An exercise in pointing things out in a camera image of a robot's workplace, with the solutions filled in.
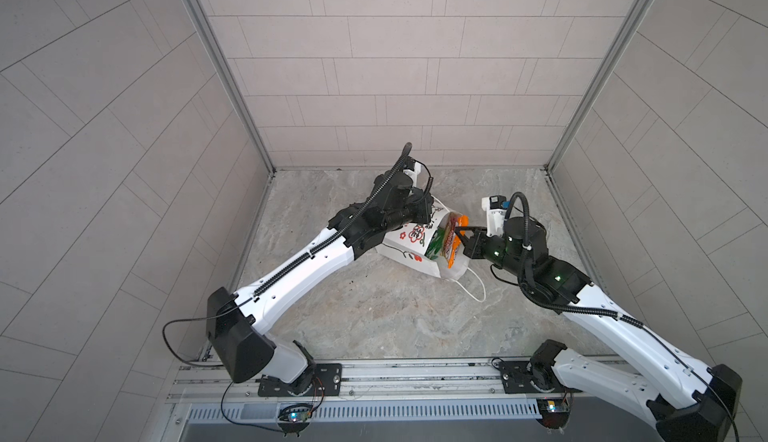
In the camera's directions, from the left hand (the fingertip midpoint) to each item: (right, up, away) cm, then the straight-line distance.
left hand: (442, 196), depth 69 cm
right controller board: (+26, -50, -1) cm, 56 cm away
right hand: (+3, -9, +2) cm, 9 cm away
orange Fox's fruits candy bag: (+2, -11, +1) cm, 11 cm away
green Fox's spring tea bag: (-1, -11, +2) cm, 12 cm away
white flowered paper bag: (-8, -12, +6) cm, 15 cm away
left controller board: (-33, -49, -4) cm, 59 cm away
